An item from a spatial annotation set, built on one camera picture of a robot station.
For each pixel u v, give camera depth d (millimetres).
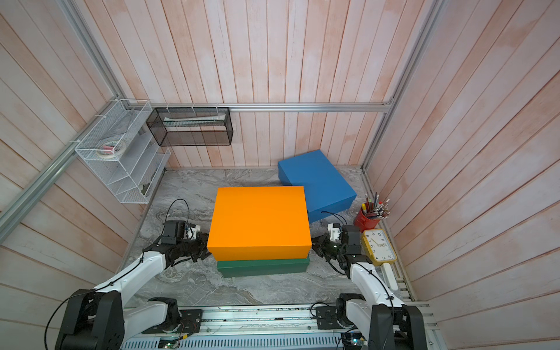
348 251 673
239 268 746
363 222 889
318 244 740
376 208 820
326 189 976
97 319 404
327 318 730
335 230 816
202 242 755
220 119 882
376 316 412
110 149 743
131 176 779
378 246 880
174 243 684
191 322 730
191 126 902
